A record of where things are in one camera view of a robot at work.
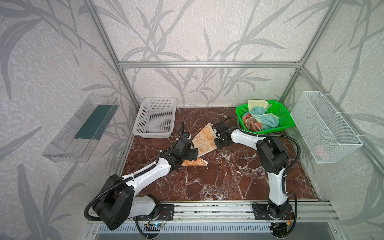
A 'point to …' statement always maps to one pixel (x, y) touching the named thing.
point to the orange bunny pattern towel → (205, 143)
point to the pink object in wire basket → (321, 152)
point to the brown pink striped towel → (250, 123)
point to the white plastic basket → (156, 118)
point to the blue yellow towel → (257, 109)
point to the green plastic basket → (286, 120)
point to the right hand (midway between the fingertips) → (219, 139)
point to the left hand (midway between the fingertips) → (192, 145)
